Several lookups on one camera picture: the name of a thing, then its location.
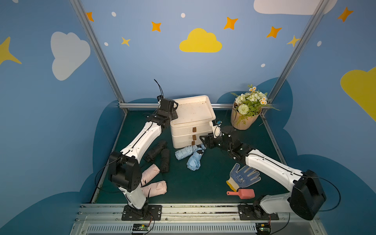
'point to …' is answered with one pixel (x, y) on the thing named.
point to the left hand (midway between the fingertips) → (172, 110)
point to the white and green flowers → (250, 104)
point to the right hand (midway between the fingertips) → (206, 133)
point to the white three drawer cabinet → (194, 114)
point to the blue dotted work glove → (246, 176)
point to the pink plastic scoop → (243, 193)
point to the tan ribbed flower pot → (241, 125)
